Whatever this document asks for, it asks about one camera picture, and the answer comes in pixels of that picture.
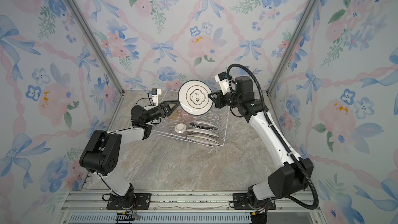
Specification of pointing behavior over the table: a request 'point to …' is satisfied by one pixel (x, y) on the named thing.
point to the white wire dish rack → (216, 116)
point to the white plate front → (202, 139)
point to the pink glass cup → (186, 117)
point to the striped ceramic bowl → (180, 128)
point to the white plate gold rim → (193, 97)
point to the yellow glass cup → (175, 114)
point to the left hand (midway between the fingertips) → (180, 104)
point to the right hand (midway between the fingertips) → (209, 94)
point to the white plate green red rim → (204, 125)
